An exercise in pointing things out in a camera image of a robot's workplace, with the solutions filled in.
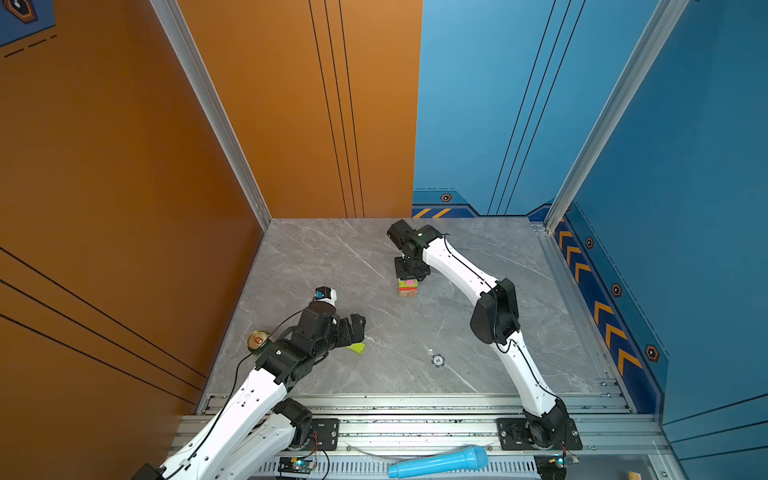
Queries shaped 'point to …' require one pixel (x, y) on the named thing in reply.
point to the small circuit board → (299, 465)
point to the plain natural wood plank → (413, 293)
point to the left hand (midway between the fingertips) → (352, 319)
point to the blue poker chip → (438, 360)
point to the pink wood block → (410, 282)
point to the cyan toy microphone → (475, 458)
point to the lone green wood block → (357, 347)
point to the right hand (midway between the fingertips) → (403, 276)
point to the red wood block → (408, 289)
